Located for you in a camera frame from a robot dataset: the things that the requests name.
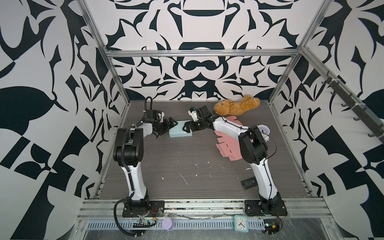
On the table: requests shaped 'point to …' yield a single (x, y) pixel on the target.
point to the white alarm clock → (265, 129)
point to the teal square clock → (240, 223)
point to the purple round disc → (167, 223)
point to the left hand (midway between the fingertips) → (172, 123)
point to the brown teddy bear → (226, 107)
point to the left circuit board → (143, 223)
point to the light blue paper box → (178, 131)
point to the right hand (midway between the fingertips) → (188, 125)
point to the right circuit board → (271, 226)
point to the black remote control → (249, 183)
